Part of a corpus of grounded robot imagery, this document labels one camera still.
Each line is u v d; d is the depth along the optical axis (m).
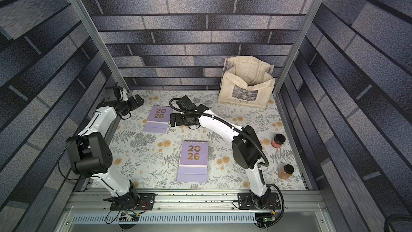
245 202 0.73
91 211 0.73
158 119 1.04
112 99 0.70
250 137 0.46
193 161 0.81
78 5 0.76
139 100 0.85
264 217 0.70
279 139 0.88
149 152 0.90
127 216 0.71
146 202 0.73
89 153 0.47
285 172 0.74
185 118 0.66
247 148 0.50
